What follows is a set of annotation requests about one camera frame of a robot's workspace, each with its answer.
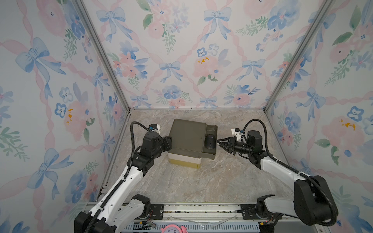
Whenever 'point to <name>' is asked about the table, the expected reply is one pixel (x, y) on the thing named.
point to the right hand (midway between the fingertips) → (218, 142)
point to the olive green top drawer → (208, 153)
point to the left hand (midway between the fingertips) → (171, 138)
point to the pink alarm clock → (174, 228)
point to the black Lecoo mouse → (210, 141)
